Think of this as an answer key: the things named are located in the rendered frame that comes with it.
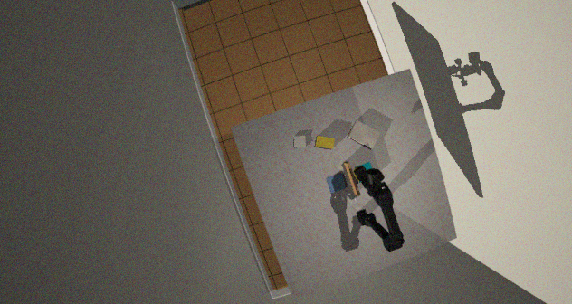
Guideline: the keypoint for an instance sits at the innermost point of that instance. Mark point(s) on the yellow rectangular block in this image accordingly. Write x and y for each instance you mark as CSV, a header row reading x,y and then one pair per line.
x,y
325,142

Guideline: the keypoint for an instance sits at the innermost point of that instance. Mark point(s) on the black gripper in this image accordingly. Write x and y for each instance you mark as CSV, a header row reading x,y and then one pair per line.
x,y
362,177

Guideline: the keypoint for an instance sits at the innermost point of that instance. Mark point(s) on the beige flat square block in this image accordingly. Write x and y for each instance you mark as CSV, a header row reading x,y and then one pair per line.
x,y
364,134

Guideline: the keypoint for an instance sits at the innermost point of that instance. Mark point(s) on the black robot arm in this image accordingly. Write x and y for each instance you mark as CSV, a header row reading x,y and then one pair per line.
x,y
393,239

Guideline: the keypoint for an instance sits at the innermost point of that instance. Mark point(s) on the tan long flat bar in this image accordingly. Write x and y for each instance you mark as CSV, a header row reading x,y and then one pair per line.
x,y
352,178

